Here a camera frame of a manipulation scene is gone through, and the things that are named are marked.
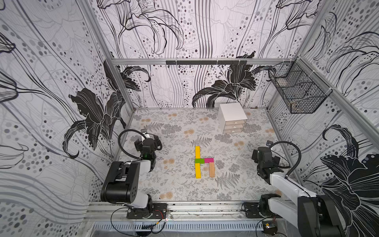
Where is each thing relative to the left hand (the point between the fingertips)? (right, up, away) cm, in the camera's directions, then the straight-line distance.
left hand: (148, 138), depth 93 cm
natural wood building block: (+40, -18, -7) cm, 44 cm away
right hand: (+74, -7, -5) cm, 75 cm away
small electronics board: (+67, -40, -23) cm, 81 cm away
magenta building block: (+38, -13, -2) cm, 40 cm away
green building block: (+33, -13, -3) cm, 36 cm away
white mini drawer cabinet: (+54, +13, +2) cm, 56 cm away
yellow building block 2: (+32, -18, -7) cm, 37 cm away
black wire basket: (+97, +30, -3) cm, 102 cm away
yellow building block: (+32, -9, +1) cm, 33 cm away
